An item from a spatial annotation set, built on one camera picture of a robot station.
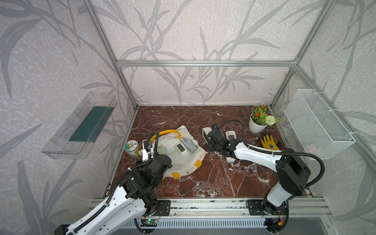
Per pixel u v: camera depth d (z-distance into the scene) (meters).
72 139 0.62
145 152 0.57
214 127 0.78
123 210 0.57
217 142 0.67
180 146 0.93
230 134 0.99
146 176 0.52
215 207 0.75
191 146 0.83
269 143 0.95
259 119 0.94
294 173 0.44
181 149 0.91
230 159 0.89
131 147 0.87
